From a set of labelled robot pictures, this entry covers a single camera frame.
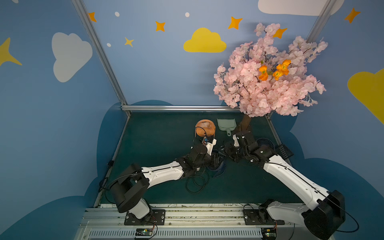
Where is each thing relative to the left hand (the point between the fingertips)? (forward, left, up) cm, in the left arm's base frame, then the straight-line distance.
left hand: (224, 154), depth 78 cm
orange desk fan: (+26, +9, -11) cm, 30 cm away
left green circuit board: (-33, +40, -19) cm, 55 cm away
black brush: (+14, -45, -18) cm, 51 cm away
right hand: (+3, +2, +1) cm, 3 cm away
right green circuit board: (-32, -22, -19) cm, 43 cm away
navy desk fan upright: (+15, -28, -8) cm, 33 cm away
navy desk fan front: (-6, +5, +3) cm, 8 cm away
